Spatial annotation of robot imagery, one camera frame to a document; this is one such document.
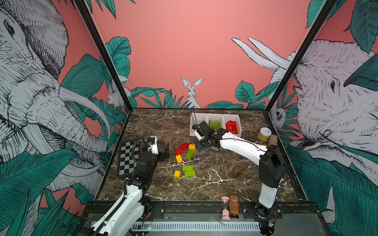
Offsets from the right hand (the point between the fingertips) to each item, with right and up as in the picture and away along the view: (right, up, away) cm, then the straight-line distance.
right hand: (197, 141), depth 87 cm
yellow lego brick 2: (-12, -18, -4) cm, 22 cm away
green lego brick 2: (+11, +12, +23) cm, 28 cm away
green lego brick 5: (-5, -19, -2) cm, 19 cm away
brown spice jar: (+52, 0, +11) cm, 53 cm away
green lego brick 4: (-6, -16, +1) cm, 17 cm away
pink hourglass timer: (+13, -35, -16) cm, 40 cm away
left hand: (-20, +1, -7) cm, 21 cm away
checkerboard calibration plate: (-43, -9, +3) cm, 44 cm away
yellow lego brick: (-12, -11, +3) cm, 17 cm away
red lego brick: (-12, -8, +7) cm, 16 cm away
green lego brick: (+14, +9, +20) cm, 27 cm away
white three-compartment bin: (+19, +15, +20) cm, 32 cm away
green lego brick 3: (-5, -9, +6) cm, 12 cm away
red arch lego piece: (+26, +8, +21) cm, 34 cm away
